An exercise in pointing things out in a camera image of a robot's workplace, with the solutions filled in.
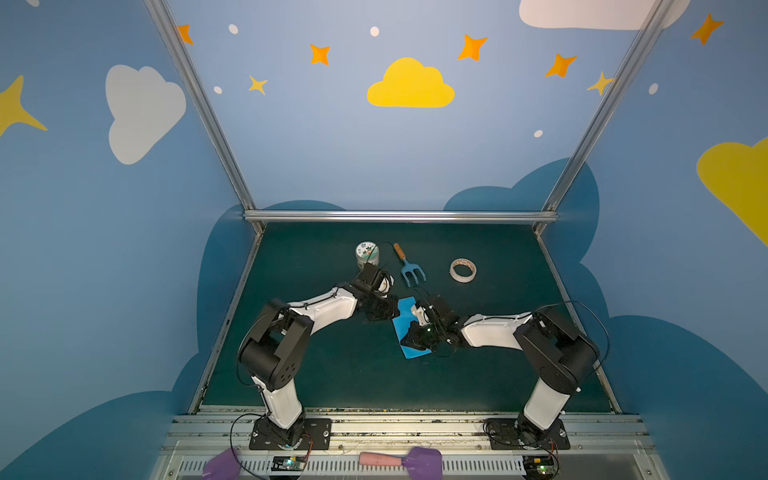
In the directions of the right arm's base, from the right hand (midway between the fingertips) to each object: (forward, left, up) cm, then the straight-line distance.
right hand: (400, 340), depth 90 cm
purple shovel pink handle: (-31, -6, +1) cm, 31 cm away
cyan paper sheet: (+6, -2, +3) cm, 7 cm away
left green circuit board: (-32, +27, -2) cm, 42 cm away
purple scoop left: (-34, +42, -1) cm, 53 cm away
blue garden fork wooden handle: (+34, +1, 0) cm, 34 cm away
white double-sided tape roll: (+25, -21, -1) cm, 32 cm away
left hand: (+6, 0, +5) cm, 8 cm away
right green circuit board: (-29, -35, -2) cm, 45 cm away
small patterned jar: (+29, +13, +7) cm, 32 cm away
